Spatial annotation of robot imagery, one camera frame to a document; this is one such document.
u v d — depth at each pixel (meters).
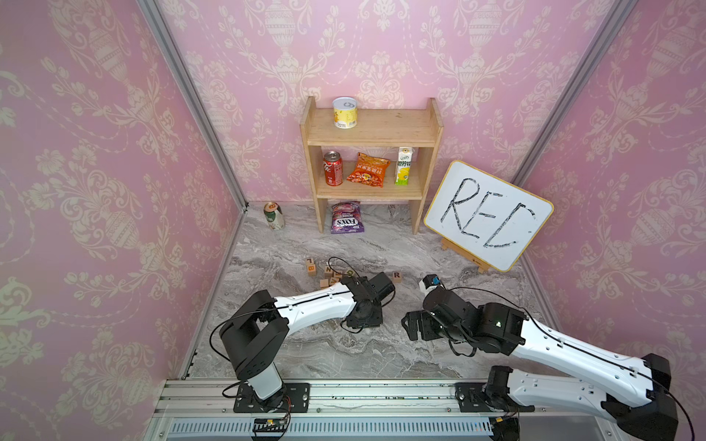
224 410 0.73
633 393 0.40
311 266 0.97
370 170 0.97
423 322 0.62
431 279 0.66
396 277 0.95
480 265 0.97
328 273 0.97
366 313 0.70
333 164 0.90
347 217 1.13
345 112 0.79
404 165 0.91
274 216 1.06
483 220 0.92
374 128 0.83
